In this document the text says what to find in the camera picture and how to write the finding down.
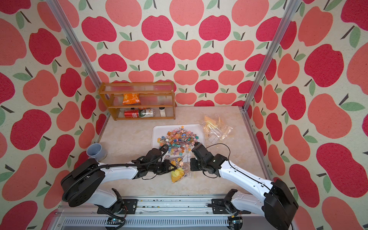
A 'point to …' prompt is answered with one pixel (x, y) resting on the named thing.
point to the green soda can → (146, 113)
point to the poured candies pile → (178, 141)
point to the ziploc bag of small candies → (212, 125)
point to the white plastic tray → (158, 131)
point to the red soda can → (132, 113)
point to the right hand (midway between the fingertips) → (192, 166)
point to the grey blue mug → (95, 151)
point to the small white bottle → (162, 109)
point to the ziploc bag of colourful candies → (216, 137)
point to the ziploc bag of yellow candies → (183, 170)
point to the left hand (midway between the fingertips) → (176, 172)
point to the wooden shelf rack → (152, 95)
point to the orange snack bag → (131, 98)
